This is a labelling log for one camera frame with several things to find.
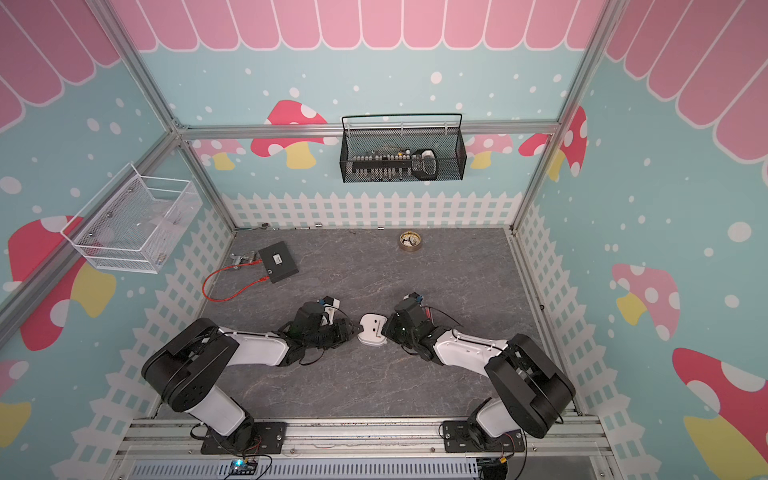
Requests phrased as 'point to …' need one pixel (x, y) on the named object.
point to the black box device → (278, 262)
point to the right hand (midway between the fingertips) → (380, 325)
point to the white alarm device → (372, 325)
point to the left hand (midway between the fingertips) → (360, 335)
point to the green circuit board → (243, 467)
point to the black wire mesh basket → (385, 155)
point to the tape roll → (410, 241)
